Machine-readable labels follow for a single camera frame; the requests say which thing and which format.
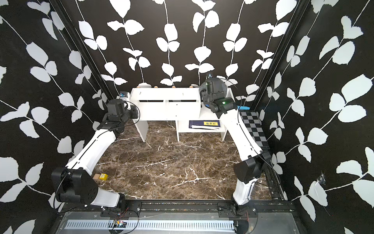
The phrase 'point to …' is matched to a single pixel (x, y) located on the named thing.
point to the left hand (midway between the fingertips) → (134, 103)
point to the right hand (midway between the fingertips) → (209, 88)
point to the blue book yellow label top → (208, 124)
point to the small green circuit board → (119, 224)
